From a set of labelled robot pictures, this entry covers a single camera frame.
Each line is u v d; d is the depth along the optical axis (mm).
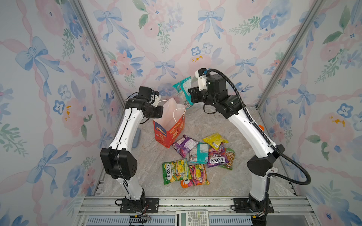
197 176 812
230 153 916
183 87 732
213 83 516
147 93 663
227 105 489
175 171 819
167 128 758
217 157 879
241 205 733
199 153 892
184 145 925
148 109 610
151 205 748
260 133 474
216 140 928
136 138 977
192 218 694
